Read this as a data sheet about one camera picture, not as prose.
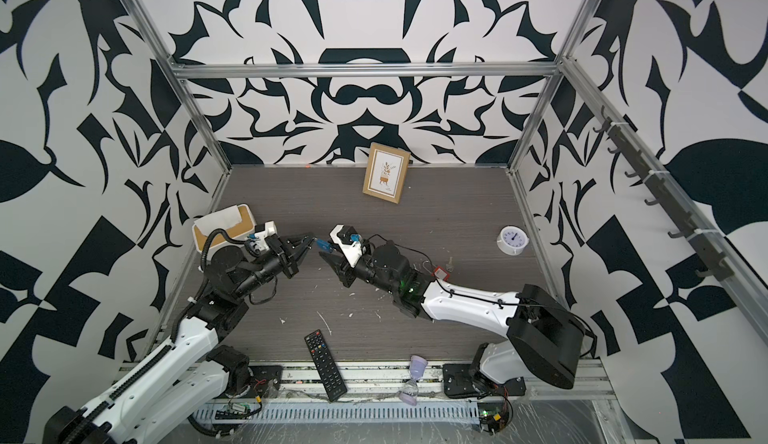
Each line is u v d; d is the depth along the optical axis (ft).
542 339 1.39
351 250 2.01
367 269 2.09
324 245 2.30
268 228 2.35
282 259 2.10
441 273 2.98
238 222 3.24
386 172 3.49
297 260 2.20
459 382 2.43
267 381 2.42
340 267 2.10
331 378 2.40
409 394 2.30
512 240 3.18
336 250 2.30
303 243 2.30
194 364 1.71
